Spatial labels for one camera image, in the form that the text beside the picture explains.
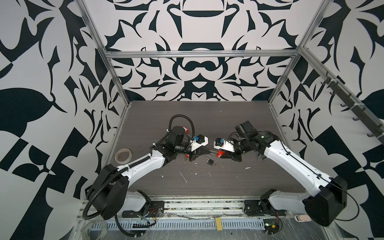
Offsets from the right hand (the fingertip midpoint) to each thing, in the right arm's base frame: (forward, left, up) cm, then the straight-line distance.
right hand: (222, 151), depth 76 cm
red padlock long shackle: (-2, +2, +2) cm, 3 cm away
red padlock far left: (+23, +19, -15) cm, 33 cm away
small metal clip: (-11, -10, +17) cm, 23 cm away
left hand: (0, +5, +3) cm, 6 cm away
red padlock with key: (-4, +17, +5) cm, 19 cm away
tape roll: (+6, +57, -16) cm, 60 cm away
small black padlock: (+1, +5, -16) cm, 17 cm away
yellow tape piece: (-29, +3, -16) cm, 33 cm away
